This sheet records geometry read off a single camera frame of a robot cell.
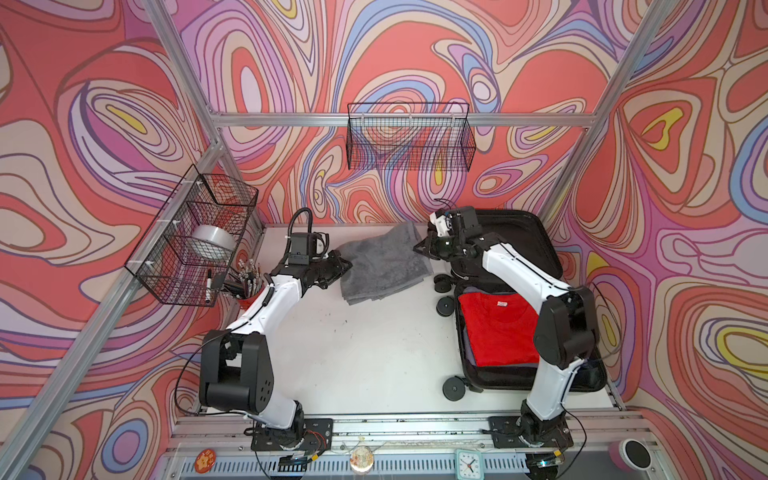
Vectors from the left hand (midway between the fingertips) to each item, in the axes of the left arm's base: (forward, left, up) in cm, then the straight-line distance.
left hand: (355, 261), depth 86 cm
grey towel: (+1, -5, -3) cm, 6 cm away
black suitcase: (+18, -62, -10) cm, 65 cm away
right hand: (+3, -18, 0) cm, 19 cm away
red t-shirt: (-16, -43, -12) cm, 47 cm away
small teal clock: (-48, -28, -15) cm, 57 cm away
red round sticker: (-46, +34, -17) cm, 60 cm away
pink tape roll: (-46, -64, -12) cm, 80 cm away
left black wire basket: (-8, +38, +15) cm, 42 cm away
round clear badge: (-46, -3, -18) cm, 50 cm away
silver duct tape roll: (-3, +34, +14) cm, 37 cm away
